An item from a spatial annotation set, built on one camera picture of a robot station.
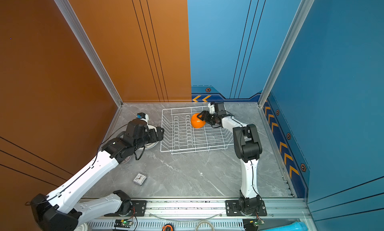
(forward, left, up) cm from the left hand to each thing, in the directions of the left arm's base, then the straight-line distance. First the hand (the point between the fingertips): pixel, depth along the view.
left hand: (158, 129), depth 77 cm
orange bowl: (+17, -20, -16) cm, 30 cm away
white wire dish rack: (+7, -9, -17) cm, 20 cm away
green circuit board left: (-38, +14, -24) cm, 47 cm away
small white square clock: (-18, +11, -21) cm, 30 cm away
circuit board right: (-38, -47, -23) cm, 64 cm away
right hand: (+21, -22, -14) cm, 33 cm away
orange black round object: (-39, -6, -21) cm, 45 cm away
